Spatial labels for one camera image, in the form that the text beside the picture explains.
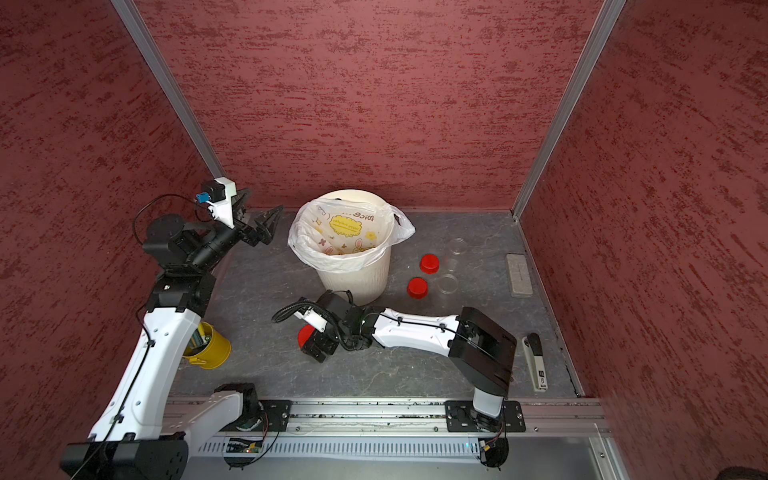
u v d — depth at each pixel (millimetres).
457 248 973
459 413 741
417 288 965
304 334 689
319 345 684
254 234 578
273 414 737
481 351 438
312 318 696
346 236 926
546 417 764
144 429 380
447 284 866
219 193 512
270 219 582
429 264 1033
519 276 981
